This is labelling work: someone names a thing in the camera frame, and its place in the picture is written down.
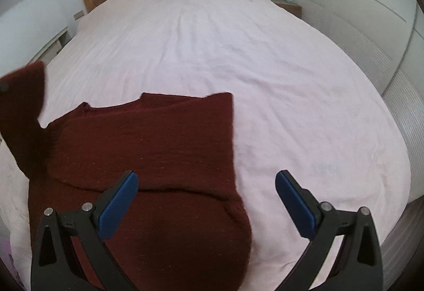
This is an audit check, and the white low cabinet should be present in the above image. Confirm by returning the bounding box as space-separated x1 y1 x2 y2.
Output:
28 27 70 65

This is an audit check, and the right wooden nightstand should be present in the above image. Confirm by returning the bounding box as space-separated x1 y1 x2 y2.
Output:
271 0 303 19

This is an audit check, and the left wall switch plate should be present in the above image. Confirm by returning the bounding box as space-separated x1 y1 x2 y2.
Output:
73 11 85 20

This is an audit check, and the dark red knitted sweater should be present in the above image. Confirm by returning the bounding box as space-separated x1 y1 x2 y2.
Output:
1 62 251 290

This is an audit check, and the white wardrobe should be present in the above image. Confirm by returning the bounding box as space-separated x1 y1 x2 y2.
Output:
296 0 423 201

